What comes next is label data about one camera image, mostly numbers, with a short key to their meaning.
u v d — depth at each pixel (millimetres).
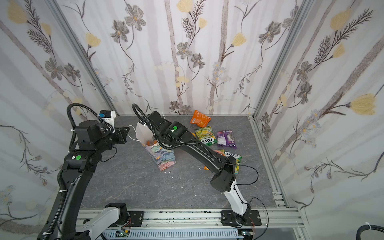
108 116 568
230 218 736
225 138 1037
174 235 702
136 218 737
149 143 907
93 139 478
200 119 1147
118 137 588
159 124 537
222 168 471
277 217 766
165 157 843
